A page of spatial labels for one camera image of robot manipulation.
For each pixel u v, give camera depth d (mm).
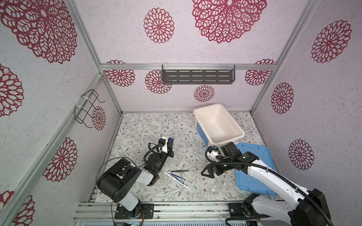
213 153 722
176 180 852
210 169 671
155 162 650
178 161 914
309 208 390
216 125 1128
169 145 777
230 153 627
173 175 870
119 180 461
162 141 695
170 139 815
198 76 999
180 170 888
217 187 833
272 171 489
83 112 748
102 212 751
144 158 631
